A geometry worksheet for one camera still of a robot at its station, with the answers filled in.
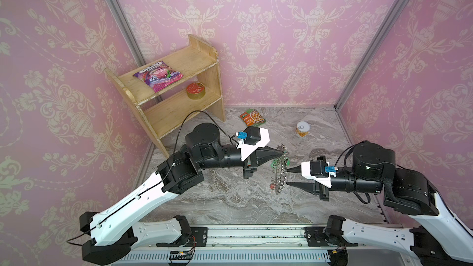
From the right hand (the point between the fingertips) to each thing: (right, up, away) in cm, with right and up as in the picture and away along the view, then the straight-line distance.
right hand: (290, 172), depth 49 cm
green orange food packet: (-6, +17, +63) cm, 66 cm away
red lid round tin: (-37, +30, +45) cm, 66 cm away
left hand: (-4, +5, -4) cm, 8 cm away
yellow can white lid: (+21, +10, +53) cm, 58 cm away
